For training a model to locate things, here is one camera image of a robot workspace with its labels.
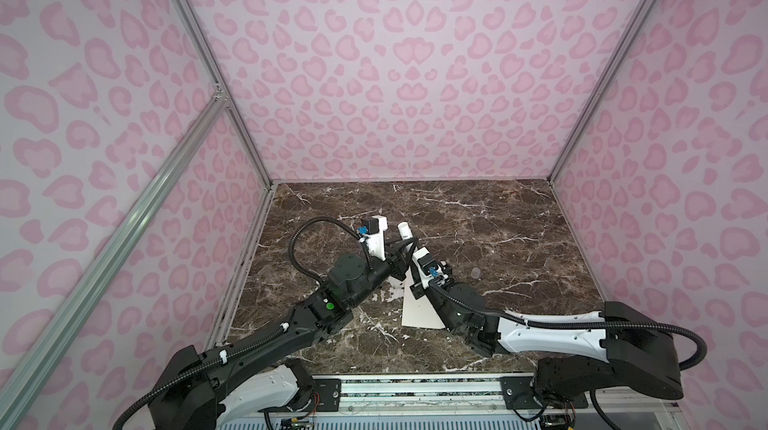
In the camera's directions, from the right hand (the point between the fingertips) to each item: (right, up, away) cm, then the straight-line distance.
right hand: (411, 248), depth 71 cm
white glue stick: (-1, +4, -4) cm, 6 cm away
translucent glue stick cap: (+22, -11, +23) cm, 34 cm away
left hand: (+1, +3, -4) cm, 5 cm away
